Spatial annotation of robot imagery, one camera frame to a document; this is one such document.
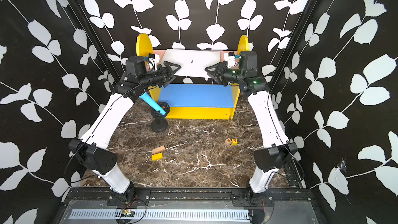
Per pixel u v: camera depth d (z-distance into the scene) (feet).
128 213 2.34
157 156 2.85
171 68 2.09
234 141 3.00
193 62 2.51
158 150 2.92
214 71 2.02
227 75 1.99
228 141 3.00
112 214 2.30
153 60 1.91
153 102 2.56
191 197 2.45
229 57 2.12
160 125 3.23
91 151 1.38
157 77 2.05
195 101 3.06
